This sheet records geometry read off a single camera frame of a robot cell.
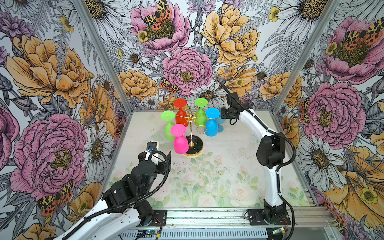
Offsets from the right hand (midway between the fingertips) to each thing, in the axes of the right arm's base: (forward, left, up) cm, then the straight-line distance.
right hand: (224, 116), depth 98 cm
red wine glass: (-13, +26, +15) cm, 33 cm away
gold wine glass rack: (-11, +19, -12) cm, 26 cm away
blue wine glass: (-13, +10, +7) cm, 18 cm away
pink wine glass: (-24, +27, +7) cm, 37 cm away
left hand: (-33, +35, +10) cm, 49 cm away
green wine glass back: (-7, +16, +6) cm, 19 cm away
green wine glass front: (-13, +33, +16) cm, 38 cm away
